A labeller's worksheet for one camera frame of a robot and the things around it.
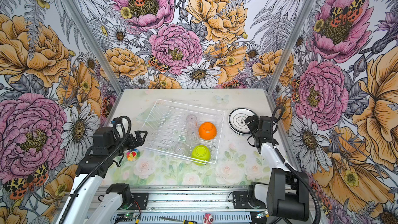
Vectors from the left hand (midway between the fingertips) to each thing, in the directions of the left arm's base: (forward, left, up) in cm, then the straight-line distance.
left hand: (139, 139), depth 76 cm
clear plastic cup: (+19, -24, -13) cm, 33 cm away
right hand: (+11, -57, -7) cm, 59 cm away
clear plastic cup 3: (-2, -19, -7) cm, 20 cm away
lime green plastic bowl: (-3, -30, -9) cm, 31 cm away
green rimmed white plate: (+21, -53, -15) cm, 59 cm away
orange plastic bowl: (+11, -34, -12) cm, 38 cm away
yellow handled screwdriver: (-31, -22, -16) cm, 41 cm away
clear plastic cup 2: (+6, -25, -8) cm, 27 cm away
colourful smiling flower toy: (-1, +8, -16) cm, 18 cm away
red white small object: (-31, -32, -12) cm, 46 cm away
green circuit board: (-28, +5, -18) cm, 34 cm away
